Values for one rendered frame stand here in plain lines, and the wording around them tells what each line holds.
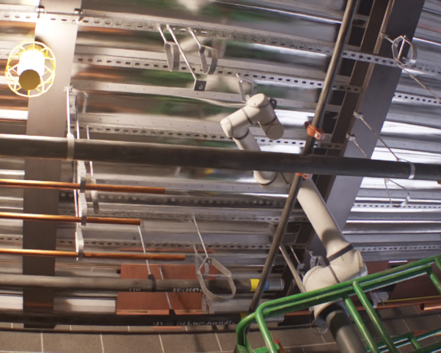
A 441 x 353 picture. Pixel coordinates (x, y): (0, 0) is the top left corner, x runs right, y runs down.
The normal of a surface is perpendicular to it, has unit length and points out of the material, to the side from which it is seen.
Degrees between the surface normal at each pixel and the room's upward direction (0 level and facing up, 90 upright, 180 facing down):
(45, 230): 180
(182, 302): 180
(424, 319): 90
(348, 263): 132
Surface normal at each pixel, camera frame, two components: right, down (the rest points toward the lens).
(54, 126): 0.24, 0.54
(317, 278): -0.43, -0.69
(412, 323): 0.21, -0.84
